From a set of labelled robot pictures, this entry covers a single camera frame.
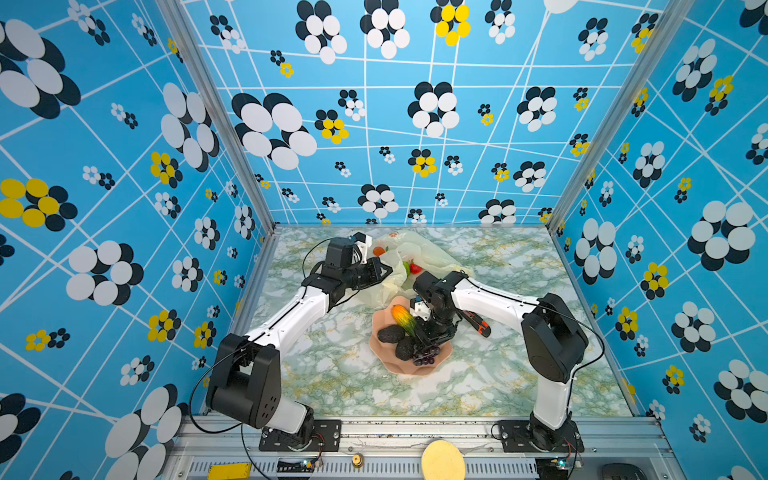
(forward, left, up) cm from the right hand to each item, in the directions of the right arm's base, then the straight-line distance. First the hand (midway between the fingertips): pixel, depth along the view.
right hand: (427, 346), depth 86 cm
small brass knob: (-27, +18, +1) cm, 33 cm away
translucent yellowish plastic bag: (+30, +5, +6) cm, 31 cm away
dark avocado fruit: (+2, +10, +3) cm, 11 cm away
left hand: (+15, +9, +17) cm, 25 cm away
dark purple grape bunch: (-5, +1, +3) cm, 5 cm away
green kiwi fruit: (+27, +5, +1) cm, 28 cm away
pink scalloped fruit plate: (-2, +12, 0) cm, 12 cm away
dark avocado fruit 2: (-2, +7, +3) cm, 7 cm away
